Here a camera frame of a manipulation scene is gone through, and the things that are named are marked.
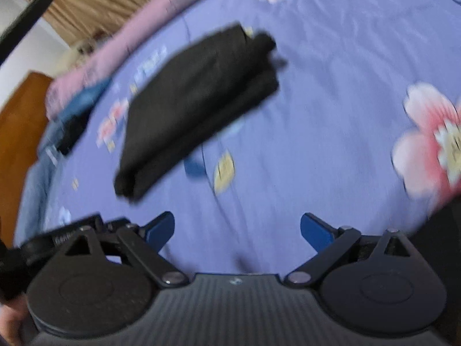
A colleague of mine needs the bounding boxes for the black cable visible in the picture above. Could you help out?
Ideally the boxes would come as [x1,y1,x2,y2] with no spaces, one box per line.
[0,0,66,62]

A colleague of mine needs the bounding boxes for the small black garment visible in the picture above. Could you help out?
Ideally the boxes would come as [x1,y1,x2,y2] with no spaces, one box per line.
[56,109,91,156]

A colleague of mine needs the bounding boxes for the pink floral quilt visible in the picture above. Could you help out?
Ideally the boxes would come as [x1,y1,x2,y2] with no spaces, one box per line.
[45,0,199,120]

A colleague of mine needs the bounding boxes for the black pants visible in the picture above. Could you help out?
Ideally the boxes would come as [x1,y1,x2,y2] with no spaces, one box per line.
[113,24,278,202]

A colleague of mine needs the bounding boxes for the blue folded cloth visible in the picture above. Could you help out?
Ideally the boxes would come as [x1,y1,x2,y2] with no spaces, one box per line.
[50,77,111,125]

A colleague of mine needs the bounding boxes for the person's left hand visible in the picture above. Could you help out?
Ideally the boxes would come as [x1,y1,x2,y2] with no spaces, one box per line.
[1,294,29,346]

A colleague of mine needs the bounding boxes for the grey-blue jeans pile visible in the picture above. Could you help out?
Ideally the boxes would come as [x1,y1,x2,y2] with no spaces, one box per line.
[13,121,65,247]

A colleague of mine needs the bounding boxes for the floral pillow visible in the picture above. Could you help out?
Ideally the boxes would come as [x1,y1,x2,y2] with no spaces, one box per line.
[58,30,112,72]

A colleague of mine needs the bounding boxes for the purple floral bed sheet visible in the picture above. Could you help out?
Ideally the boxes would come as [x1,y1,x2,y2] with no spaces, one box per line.
[42,0,460,275]

